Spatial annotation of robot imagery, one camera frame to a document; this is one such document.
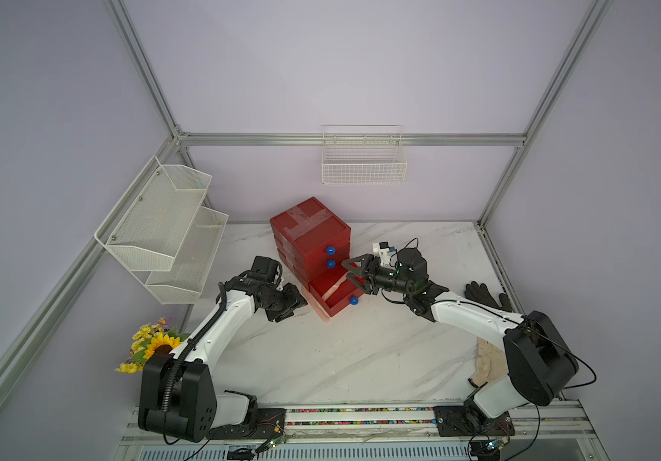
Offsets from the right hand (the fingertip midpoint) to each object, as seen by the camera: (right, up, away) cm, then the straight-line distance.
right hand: (345, 272), depth 79 cm
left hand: (-13, -11, +4) cm, 18 cm away
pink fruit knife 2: (-4, -7, +20) cm, 21 cm away
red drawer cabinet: (-10, +8, +7) cm, 15 cm away
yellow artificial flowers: (-42, -13, -18) cm, 48 cm away
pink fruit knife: (-7, -16, +15) cm, 22 cm away
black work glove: (+48, -9, +19) cm, 52 cm away
